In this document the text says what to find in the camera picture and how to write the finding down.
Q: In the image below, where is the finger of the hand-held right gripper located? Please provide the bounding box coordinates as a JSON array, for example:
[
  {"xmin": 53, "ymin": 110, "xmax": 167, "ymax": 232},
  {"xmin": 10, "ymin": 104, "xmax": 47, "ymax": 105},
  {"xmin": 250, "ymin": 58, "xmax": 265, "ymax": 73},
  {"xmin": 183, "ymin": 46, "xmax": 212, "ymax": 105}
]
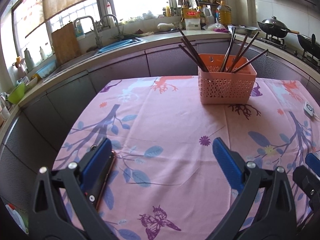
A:
[
  {"xmin": 292, "ymin": 165, "xmax": 320, "ymax": 214},
  {"xmin": 305, "ymin": 152, "xmax": 320, "ymax": 178}
]

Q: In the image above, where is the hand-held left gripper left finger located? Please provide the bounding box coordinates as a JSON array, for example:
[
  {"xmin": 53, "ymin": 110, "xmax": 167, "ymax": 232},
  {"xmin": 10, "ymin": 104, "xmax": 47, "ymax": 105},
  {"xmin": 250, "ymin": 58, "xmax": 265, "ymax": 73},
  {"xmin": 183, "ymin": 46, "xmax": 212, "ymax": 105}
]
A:
[{"xmin": 28, "ymin": 137, "xmax": 118, "ymax": 240}]

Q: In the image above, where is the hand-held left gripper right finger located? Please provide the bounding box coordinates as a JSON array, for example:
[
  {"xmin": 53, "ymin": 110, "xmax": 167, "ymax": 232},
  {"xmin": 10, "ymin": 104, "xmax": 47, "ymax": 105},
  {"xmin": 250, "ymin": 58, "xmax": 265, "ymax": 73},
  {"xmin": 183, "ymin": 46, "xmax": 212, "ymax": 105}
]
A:
[{"xmin": 206, "ymin": 137, "xmax": 298, "ymax": 240}]

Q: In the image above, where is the orange plastic utensil basket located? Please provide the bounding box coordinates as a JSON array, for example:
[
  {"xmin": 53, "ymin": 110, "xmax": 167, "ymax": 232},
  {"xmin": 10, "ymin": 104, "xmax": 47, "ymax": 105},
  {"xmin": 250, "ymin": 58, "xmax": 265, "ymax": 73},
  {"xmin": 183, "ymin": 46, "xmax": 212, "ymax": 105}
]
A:
[{"xmin": 197, "ymin": 54, "xmax": 257, "ymax": 105}]

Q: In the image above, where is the bundle of wooden chopsticks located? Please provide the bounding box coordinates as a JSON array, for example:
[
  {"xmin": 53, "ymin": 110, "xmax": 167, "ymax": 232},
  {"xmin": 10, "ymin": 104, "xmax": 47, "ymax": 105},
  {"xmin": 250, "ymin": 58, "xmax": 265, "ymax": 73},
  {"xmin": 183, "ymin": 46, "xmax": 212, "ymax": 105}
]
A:
[{"xmin": 177, "ymin": 27, "xmax": 268, "ymax": 73}]

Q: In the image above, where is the black smartphone with pink case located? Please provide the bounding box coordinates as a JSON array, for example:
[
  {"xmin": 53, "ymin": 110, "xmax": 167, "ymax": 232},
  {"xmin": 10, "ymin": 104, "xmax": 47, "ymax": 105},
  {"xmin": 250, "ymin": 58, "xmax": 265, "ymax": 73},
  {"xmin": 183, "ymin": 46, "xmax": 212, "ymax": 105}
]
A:
[{"xmin": 85, "ymin": 145, "xmax": 118, "ymax": 209}]

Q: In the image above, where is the pink floral tablecloth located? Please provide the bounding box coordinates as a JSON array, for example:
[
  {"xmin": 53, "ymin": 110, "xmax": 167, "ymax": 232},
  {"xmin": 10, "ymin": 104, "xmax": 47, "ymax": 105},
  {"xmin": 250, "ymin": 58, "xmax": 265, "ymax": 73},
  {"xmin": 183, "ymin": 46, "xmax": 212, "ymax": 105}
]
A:
[{"xmin": 52, "ymin": 76, "xmax": 320, "ymax": 240}]

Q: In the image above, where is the blue plastic tray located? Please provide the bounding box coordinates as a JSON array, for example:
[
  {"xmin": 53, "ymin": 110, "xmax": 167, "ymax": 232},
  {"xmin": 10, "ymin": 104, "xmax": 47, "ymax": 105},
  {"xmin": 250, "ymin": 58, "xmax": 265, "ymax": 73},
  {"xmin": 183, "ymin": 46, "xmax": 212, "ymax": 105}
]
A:
[{"xmin": 37, "ymin": 62, "xmax": 57, "ymax": 78}]

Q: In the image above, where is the green plastic bowl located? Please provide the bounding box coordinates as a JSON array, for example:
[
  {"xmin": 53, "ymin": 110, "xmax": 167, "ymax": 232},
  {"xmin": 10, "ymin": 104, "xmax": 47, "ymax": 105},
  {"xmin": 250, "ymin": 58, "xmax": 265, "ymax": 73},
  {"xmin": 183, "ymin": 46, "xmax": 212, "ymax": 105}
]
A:
[{"xmin": 7, "ymin": 83, "xmax": 26, "ymax": 105}]

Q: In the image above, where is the blue wash basin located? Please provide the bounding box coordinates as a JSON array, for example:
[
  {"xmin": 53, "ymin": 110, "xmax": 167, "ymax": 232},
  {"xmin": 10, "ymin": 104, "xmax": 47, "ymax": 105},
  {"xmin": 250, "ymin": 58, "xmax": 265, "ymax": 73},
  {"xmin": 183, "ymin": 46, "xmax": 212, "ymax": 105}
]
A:
[{"xmin": 98, "ymin": 39, "xmax": 140, "ymax": 53}]

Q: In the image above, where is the gas stove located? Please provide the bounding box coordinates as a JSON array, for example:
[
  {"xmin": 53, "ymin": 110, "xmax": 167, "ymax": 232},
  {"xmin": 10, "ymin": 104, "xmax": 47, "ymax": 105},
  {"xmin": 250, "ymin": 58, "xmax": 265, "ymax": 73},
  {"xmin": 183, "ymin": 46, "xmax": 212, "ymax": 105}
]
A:
[{"xmin": 260, "ymin": 34, "xmax": 320, "ymax": 67}]

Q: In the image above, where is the black wok with lid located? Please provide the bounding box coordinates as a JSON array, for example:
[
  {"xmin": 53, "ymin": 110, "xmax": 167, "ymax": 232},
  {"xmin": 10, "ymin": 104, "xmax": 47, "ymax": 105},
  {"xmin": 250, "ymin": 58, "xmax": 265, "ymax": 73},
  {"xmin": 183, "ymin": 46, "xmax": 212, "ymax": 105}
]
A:
[{"xmin": 297, "ymin": 34, "xmax": 320, "ymax": 58}]

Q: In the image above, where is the wooden cutting board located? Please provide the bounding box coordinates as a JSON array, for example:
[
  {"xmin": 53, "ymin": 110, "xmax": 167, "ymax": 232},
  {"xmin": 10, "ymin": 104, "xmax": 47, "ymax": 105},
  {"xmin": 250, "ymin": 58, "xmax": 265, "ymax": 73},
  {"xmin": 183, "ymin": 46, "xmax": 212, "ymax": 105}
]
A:
[{"xmin": 51, "ymin": 22, "xmax": 82, "ymax": 67}]

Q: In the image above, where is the white thermos bottle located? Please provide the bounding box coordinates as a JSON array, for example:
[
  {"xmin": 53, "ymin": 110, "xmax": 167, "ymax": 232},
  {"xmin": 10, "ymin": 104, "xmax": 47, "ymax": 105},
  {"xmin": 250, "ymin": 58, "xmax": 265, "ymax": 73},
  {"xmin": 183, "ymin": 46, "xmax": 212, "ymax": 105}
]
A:
[{"xmin": 24, "ymin": 48, "xmax": 35, "ymax": 72}]

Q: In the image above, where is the tall steel faucet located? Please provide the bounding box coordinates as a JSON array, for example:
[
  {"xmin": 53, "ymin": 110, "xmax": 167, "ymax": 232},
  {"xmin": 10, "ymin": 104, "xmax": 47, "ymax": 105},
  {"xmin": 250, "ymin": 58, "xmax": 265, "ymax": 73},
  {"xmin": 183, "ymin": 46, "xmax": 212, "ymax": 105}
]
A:
[{"xmin": 73, "ymin": 15, "xmax": 103, "ymax": 49}]

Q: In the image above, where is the dish soap bottle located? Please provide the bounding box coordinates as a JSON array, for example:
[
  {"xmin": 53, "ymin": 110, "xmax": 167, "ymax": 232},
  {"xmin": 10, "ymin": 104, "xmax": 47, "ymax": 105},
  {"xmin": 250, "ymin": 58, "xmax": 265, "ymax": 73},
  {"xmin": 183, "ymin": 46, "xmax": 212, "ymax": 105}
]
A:
[{"xmin": 74, "ymin": 21, "xmax": 85, "ymax": 39}]

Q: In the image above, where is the steel basin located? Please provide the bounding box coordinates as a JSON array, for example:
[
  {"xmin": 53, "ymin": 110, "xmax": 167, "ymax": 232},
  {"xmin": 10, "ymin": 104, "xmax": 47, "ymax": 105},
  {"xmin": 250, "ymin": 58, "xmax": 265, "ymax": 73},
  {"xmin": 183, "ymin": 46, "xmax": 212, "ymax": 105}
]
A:
[{"xmin": 231, "ymin": 26, "xmax": 259, "ymax": 34}]

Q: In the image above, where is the clear plastic bag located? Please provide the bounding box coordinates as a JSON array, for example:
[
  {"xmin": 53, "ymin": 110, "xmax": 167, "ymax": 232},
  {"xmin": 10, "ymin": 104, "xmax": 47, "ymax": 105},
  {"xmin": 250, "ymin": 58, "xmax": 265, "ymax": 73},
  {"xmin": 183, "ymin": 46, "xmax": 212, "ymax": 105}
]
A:
[{"xmin": 202, "ymin": 23, "xmax": 225, "ymax": 30}]

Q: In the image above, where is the curved steel faucet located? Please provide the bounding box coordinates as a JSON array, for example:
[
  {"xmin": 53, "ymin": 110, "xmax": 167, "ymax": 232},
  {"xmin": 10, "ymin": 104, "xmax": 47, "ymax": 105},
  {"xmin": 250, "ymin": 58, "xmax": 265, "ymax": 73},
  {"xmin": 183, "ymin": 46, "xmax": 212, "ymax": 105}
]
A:
[{"xmin": 99, "ymin": 14, "xmax": 123, "ymax": 37}]

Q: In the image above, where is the white plastic jug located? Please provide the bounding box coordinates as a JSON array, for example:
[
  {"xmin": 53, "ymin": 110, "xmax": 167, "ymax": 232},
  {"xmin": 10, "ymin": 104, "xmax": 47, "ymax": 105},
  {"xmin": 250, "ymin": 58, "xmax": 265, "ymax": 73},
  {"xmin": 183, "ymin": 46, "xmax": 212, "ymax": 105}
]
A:
[{"xmin": 201, "ymin": 6, "xmax": 215, "ymax": 26}]

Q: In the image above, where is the yellow cooking oil bottle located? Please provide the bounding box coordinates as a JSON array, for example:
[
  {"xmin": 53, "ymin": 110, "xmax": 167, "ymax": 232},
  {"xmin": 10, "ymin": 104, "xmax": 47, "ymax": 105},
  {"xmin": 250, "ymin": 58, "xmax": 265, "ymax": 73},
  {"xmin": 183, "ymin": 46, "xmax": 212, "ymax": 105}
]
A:
[{"xmin": 216, "ymin": 0, "xmax": 232, "ymax": 25}]

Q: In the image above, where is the yellow and white packet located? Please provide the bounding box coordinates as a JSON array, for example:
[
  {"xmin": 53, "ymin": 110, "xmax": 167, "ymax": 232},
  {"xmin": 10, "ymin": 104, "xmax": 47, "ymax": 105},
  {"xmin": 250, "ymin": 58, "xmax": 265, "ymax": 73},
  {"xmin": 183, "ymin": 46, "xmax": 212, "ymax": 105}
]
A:
[{"xmin": 183, "ymin": 8, "xmax": 202, "ymax": 30}]

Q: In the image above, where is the patterned window blind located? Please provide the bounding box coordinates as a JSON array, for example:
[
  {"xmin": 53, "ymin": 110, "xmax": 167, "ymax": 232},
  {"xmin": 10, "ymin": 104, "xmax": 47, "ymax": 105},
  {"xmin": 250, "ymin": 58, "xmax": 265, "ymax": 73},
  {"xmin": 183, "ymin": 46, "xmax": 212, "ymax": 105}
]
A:
[{"xmin": 12, "ymin": 0, "xmax": 108, "ymax": 38}]

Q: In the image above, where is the small white corded device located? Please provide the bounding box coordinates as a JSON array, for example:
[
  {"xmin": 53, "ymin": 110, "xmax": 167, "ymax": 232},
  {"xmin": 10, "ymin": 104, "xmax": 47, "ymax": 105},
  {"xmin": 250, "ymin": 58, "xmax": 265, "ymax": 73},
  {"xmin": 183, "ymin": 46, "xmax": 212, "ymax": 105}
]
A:
[{"xmin": 302, "ymin": 101, "xmax": 320, "ymax": 121}]

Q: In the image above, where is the black wok with wooden handle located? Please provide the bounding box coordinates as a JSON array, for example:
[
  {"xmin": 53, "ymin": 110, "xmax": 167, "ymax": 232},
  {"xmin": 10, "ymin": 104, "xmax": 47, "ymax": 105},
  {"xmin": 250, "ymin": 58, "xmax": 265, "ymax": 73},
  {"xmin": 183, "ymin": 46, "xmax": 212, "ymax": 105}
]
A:
[{"xmin": 257, "ymin": 16, "xmax": 300, "ymax": 37}]

